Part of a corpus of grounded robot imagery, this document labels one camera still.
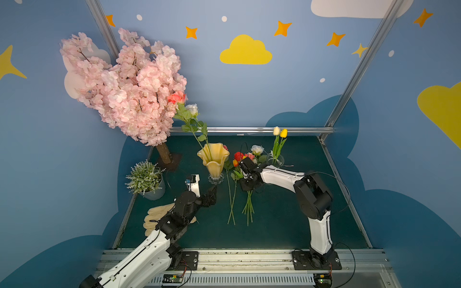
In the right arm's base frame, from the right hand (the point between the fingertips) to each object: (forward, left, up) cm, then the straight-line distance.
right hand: (247, 184), depth 98 cm
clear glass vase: (+6, -16, +13) cm, 22 cm away
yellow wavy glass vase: (+7, +18, +15) cm, 25 cm away
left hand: (-10, +18, +16) cm, 26 cm away
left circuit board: (-44, +30, -1) cm, 54 cm away
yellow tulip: (+13, -15, +27) cm, 34 cm away
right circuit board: (-41, -32, -4) cm, 52 cm away
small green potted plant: (-9, +48, +16) cm, 51 cm away
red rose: (+17, +6, +4) cm, 18 cm away
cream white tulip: (+16, -13, +25) cm, 33 cm away
